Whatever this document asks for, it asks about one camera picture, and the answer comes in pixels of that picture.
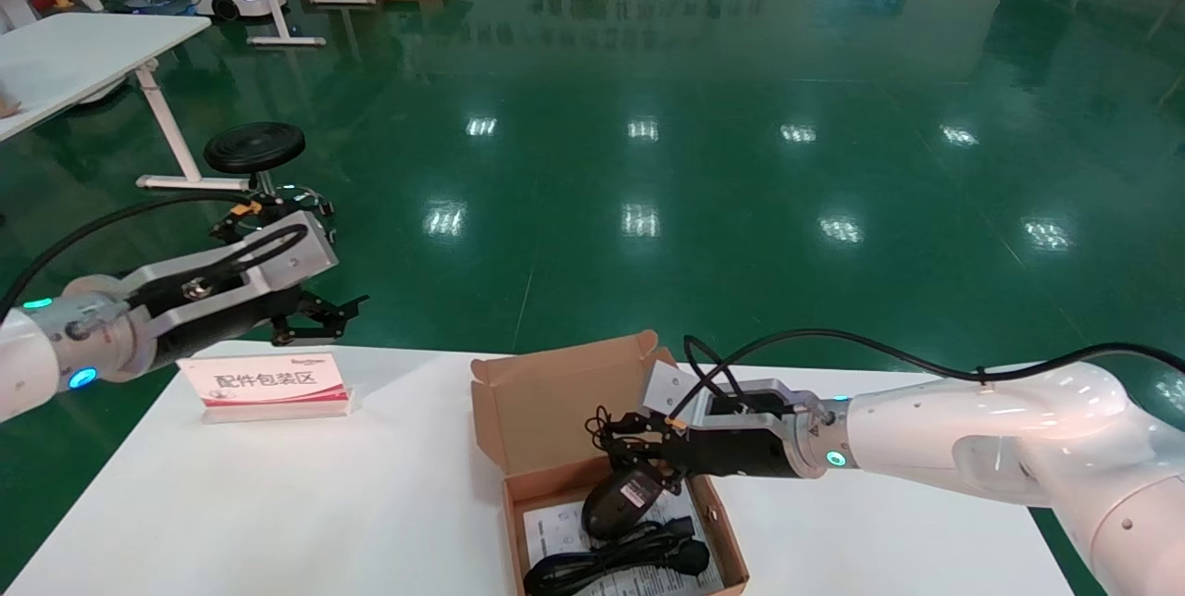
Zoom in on black round swivel stool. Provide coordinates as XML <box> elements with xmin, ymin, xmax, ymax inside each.
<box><xmin>204</xmin><ymin>122</ymin><xmax>336</xmax><ymax>241</ymax></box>

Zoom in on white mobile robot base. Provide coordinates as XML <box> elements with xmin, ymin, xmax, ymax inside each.
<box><xmin>69</xmin><ymin>76</ymin><xmax>131</xmax><ymax>106</ymax></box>

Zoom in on white printed instruction sheet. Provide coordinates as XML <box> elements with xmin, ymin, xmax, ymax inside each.
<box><xmin>523</xmin><ymin>490</ymin><xmax>728</xmax><ymax>596</ymax></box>

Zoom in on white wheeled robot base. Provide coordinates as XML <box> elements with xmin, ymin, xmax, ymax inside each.
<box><xmin>183</xmin><ymin>0</ymin><xmax>290</xmax><ymax>23</ymax></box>

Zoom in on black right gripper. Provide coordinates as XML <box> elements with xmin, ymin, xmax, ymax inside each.
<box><xmin>585</xmin><ymin>404</ymin><xmax>830</xmax><ymax>497</ymax></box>

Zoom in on black power cable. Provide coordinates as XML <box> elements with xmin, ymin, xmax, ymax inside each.
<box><xmin>523</xmin><ymin>517</ymin><xmax>712</xmax><ymax>596</ymax></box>

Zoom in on large white desk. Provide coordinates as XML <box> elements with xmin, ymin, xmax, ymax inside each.
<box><xmin>0</xmin><ymin>13</ymin><xmax>251</xmax><ymax>192</ymax></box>

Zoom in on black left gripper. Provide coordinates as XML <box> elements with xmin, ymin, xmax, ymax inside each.
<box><xmin>153</xmin><ymin>286</ymin><xmax>370</xmax><ymax>367</ymax></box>

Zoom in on brown cardboard storage box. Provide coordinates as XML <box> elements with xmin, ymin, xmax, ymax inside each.
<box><xmin>470</xmin><ymin>329</ymin><xmax>751</xmax><ymax>596</ymax></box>

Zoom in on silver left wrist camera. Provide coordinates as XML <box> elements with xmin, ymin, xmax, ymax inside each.
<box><xmin>116</xmin><ymin>210</ymin><xmax>340</xmax><ymax>342</ymax></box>

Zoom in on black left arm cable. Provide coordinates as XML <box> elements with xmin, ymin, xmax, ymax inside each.
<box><xmin>0</xmin><ymin>192</ymin><xmax>311</xmax><ymax>324</ymax></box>

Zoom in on red white acrylic sign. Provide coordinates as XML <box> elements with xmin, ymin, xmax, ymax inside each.
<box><xmin>176</xmin><ymin>353</ymin><xmax>356</xmax><ymax>425</ymax></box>

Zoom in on black computer mouse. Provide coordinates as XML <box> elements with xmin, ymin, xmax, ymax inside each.
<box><xmin>581</xmin><ymin>469</ymin><xmax>664</xmax><ymax>541</ymax></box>

